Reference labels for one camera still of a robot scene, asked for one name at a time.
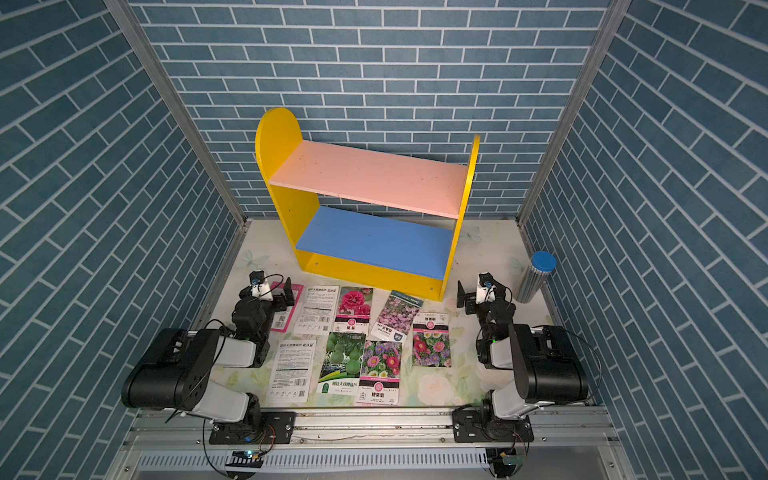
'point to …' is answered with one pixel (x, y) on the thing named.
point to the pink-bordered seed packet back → (281, 319)
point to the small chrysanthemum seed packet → (431, 340)
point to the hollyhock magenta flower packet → (354, 309)
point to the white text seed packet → (318, 310)
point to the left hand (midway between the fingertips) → (280, 279)
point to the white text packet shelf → (292, 372)
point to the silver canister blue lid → (542, 263)
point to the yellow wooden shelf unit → (365, 216)
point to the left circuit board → (246, 459)
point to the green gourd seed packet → (342, 364)
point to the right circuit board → (508, 459)
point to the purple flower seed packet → (399, 318)
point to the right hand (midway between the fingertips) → (479, 281)
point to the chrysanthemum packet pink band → (381, 371)
